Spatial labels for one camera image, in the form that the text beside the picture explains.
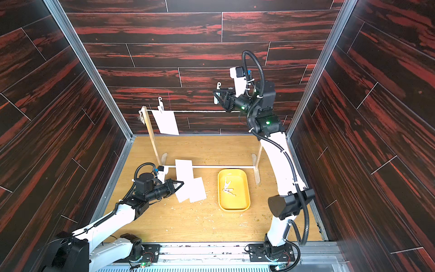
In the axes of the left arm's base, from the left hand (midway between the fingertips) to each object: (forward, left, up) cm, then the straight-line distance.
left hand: (185, 184), depth 81 cm
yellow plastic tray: (+4, -25, -14) cm, 29 cm away
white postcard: (+7, +1, -1) cm, 7 cm away
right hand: (+20, -16, +39) cm, 47 cm away
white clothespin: (+3, -21, -13) cm, 25 cm away
